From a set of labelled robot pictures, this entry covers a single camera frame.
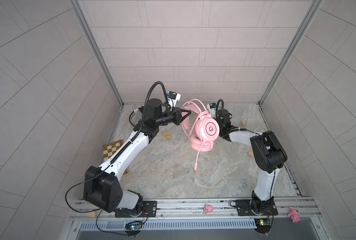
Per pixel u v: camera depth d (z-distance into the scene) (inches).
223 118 28.7
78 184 14.8
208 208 27.7
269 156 19.8
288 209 28.4
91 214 26.7
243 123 40.3
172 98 24.8
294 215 26.7
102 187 15.4
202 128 21.3
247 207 27.9
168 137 37.9
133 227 25.3
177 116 24.5
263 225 26.8
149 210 27.9
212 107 32.7
